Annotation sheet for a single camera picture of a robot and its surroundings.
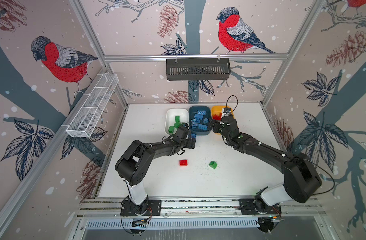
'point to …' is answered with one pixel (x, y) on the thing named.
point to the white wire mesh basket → (85, 121)
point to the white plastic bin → (170, 118)
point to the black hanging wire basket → (194, 68)
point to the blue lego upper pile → (201, 112)
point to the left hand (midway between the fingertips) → (190, 139)
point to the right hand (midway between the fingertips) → (215, 121)
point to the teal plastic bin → (193, 124)
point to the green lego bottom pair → (171, 129)
